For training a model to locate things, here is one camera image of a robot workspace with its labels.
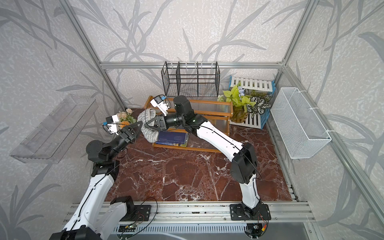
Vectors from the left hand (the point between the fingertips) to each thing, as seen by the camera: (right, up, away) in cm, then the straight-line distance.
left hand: (144, 126), depth 65 cm
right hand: (+1, 0, 0) cm, 1 cm away
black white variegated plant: (+60, +12, +24) cm, 65 cm away
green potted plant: (+50, +13, +29) cm, 59 cm away
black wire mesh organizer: (+18, +32, +40) cm, 54 cm away
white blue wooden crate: (+61, +25, +32) cm, 74 cm away
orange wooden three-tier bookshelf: (+34, +7, +14) cm, 37 cm away
